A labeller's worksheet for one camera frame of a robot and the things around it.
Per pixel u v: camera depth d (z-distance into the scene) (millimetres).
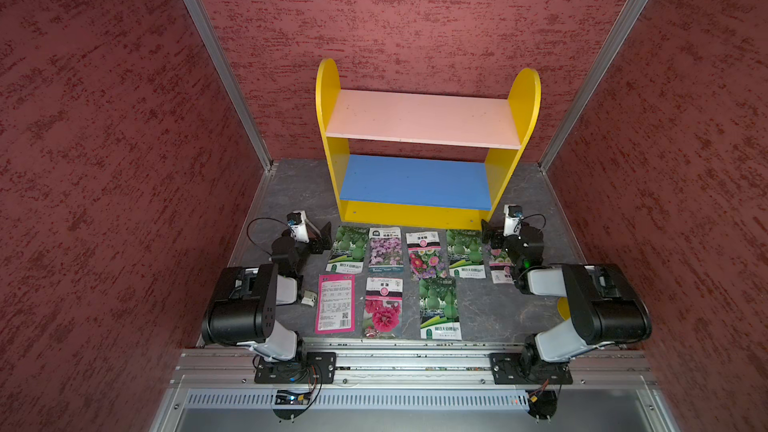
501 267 929
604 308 454
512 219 810
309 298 833
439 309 836
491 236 852
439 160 1102
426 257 947
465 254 950
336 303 851
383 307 840
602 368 762
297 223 777
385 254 945
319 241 818
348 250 947
